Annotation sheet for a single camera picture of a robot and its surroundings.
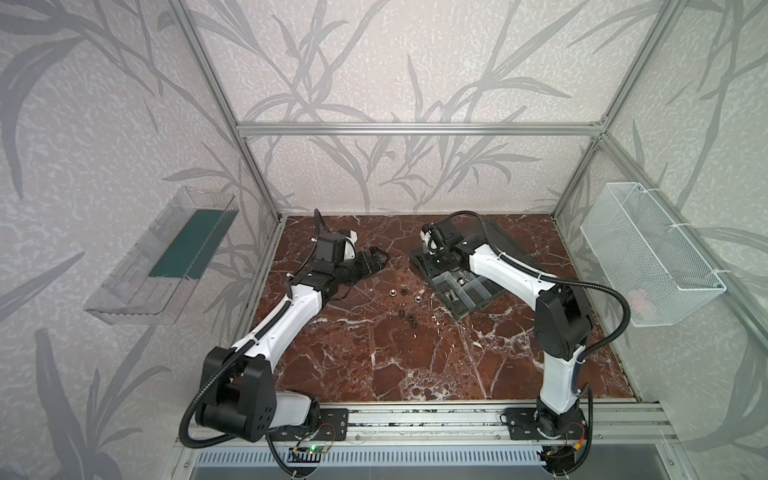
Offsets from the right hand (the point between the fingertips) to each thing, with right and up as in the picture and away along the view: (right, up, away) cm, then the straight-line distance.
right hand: (428, 255), depth 93 cm
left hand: (-13, +1, -11) cm, 17 cm away
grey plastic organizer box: (+12, -12, +3) cm, 17 cm away
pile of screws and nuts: (-7, -15, +3) cm, 17 cm away
